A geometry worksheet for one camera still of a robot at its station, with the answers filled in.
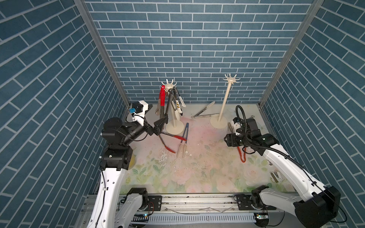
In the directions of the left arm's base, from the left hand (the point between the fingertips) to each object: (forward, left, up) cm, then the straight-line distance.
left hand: (163, 112), depth 60 cm
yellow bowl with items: (-6, +22, -38) cm, 45 cm away
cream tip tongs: (+33, -19, -40) cm, 55 cm away
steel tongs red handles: (-2, -48, -41) cm, 63 cm away
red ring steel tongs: (+17, +4, -10) cm, 20 cm away
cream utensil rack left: (+22, -1, -41) cm, 47 cm away
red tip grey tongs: (+14, -3, -41) cm, 43 cm away
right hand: (+2, -36, -24) cm, 43 cm away
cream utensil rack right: (+26, -35, -40) cm, 59 cm away
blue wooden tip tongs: (+2, -9, -39) cm, 40 cm away
